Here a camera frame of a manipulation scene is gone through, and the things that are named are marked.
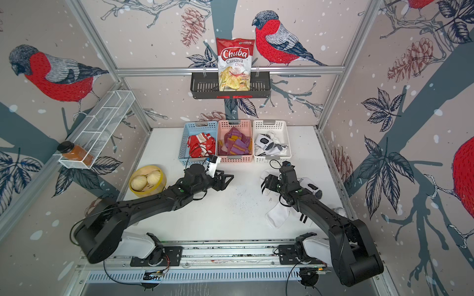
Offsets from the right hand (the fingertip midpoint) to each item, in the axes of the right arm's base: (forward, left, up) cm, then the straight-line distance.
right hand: (270, 178), depth 90 cm
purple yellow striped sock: (+24, +18, -2) cm, 30 cm away
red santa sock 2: (+19, +43, -3) cm, 47 cm away
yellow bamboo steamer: (-3, +62, -1) cm, 62 cm away
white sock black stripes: (-4, +2, -5) cm, 7 cm away
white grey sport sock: (-1, -19, -3) cm, 20 cm away
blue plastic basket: (+35, +49, 0) cm, 60 cm away
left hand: (-2, +19, +9) cm, 21 cm away
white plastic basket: (+39, -8, -5) cm, 40 cm away
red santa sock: (+23, +36, -1) cm, 43 cm away
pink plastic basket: (+39, +13, -3) cm, 42 cm away
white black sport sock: (+21, +2, -1) cm, 22 cm away
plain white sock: (-16, -3, -7) cm, 18 cm away
